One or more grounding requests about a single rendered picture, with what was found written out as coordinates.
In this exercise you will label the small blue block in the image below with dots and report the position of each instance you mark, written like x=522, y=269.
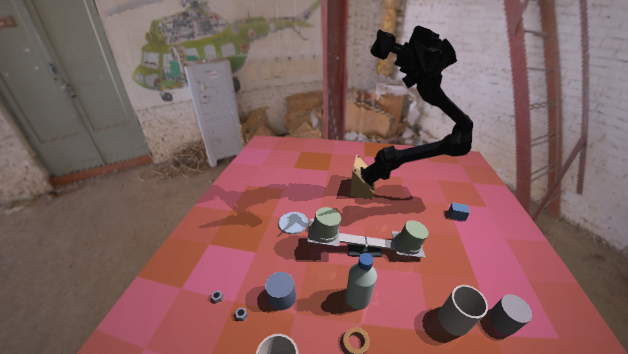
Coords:
x=459, y=211

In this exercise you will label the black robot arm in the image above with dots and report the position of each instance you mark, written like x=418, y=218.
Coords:
x=456, y=144

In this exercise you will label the tan ring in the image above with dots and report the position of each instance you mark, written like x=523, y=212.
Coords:
x=359, y=331

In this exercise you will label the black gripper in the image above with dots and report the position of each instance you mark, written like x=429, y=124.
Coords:
x=414, y=60

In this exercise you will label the grey bottle with blue cap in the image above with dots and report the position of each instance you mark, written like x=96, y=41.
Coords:
x=361, y=282

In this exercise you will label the grey hex nut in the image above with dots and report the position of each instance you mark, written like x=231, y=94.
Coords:
x=217, y=296
x=241, y=314

